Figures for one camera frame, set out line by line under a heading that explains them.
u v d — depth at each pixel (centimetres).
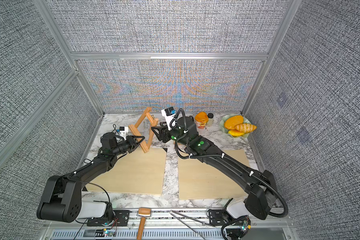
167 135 62
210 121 106
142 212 75
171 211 77
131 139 76
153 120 69
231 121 109
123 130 80
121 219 73
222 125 106
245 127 100
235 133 103
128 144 76
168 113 59
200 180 86
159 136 62
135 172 94
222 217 65
